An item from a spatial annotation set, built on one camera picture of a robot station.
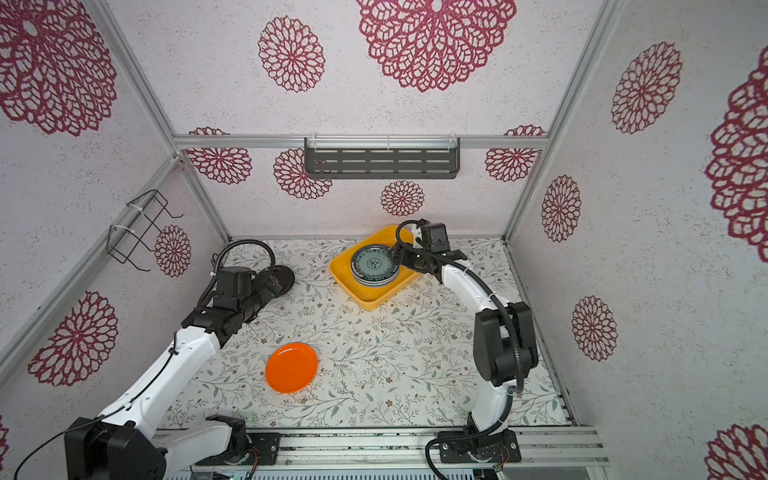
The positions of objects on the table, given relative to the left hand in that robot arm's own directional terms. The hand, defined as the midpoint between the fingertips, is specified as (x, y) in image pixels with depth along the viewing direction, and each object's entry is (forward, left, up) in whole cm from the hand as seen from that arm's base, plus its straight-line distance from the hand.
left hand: (268, 290), depth 83 cm
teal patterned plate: (+20, -29, -14) cm, 37 cm away
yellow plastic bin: (+8, -27, -15) cm, 32 cm away
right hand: (+14, -37, +1) cm, 39 cm away
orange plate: (-16, -5, -16) cm, 23 cm away
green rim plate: (+13, -29, -15) cm, 35 cm away
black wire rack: (+4, +32, +16) cm, 36 cm away
